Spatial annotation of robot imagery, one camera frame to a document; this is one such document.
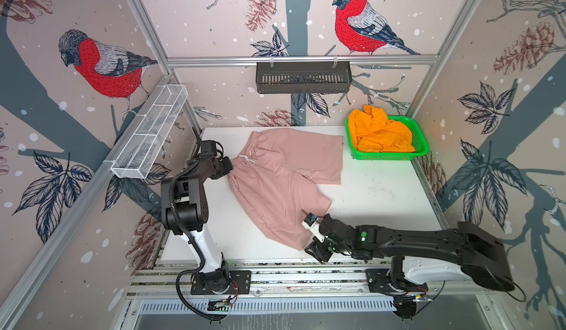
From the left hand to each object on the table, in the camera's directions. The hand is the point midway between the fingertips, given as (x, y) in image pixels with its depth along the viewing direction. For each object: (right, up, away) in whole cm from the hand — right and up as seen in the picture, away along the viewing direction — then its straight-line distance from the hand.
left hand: (227, 165), depth 98 cm
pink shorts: (+21, -5, +3) cm, 22 cm away
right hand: (+35, -28, -21) cm, 49 cm away
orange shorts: (+73, +16, +14) cm, 76 cm away
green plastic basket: (+93, +12, +8) cm, 94 cm away
